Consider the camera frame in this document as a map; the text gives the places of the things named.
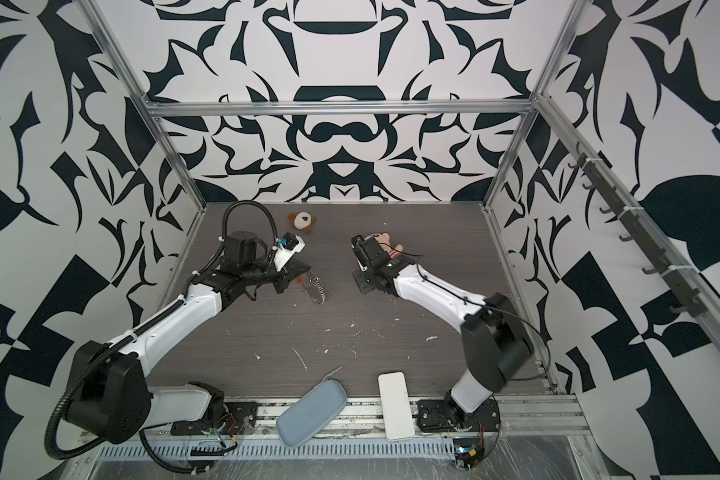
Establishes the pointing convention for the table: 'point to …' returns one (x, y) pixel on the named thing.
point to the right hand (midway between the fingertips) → (368, 271)
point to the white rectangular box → (396, 406)
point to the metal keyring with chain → (321, 300)
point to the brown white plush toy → (302, 220)
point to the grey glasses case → (314, 408)
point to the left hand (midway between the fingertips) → (308, 258)
